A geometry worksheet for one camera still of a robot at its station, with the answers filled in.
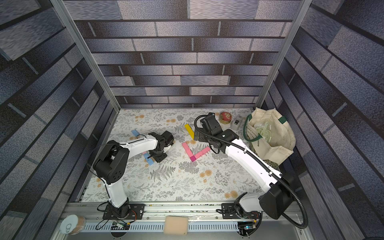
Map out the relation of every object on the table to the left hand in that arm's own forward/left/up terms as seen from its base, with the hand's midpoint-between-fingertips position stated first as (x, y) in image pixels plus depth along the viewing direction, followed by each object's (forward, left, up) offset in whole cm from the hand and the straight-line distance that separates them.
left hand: (158, 156), depth 93 cm
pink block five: (+10, -16, -1) cm, 19 cm away
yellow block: (+21, -19, 0) cm, 29 cm away
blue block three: (-6, +3, +14) cm, 15 cm away
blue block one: (+19, +20, -1) cm, 28 cm away
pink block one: (+4, -31, +1) cm, 31 cm away
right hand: (+4, -28, +21) cm, 35 cm away
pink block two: (+2, -26, 0) cm, 26 cm away
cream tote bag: (+14, -74, +7) cm, 75 cm away
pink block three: (+4, -19, 0) cm, 20 cm away
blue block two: (-3, +5, +1) cm, 6 cm away
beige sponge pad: (-36, -15, -2) cm, 39 cm away
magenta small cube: (-1, -22, 0) cm, 22 cm away
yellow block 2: (+17, -22, 0) cm, 27 cm away
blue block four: (-4, +4, 0) cm, 6 cm away
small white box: (+26, -54, +3) cm, 59 cm away
